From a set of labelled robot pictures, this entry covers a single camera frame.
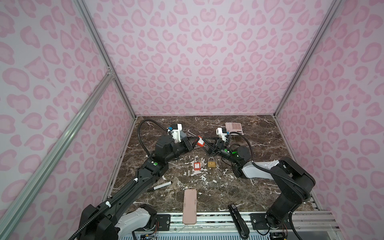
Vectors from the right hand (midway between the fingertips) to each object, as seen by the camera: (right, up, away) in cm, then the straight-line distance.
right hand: (202, 143), depth 70 cm
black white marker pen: (-23, -26, +15) cm, 38 cm away
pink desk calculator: (+25, +8, +41) cm, 48 cm away
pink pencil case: (-6, -33, +7) cm, 35 cm away
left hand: (-1, +3, +1) cm, 3 cm away
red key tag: (-1, +1, +1) cm, 1 cm away
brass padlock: (+6, -15, +23) cm, 28 cm away
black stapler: (+17, -37, -1) cm, 41 cm away
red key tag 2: (-3, -16, +21) cm, 27 cm away
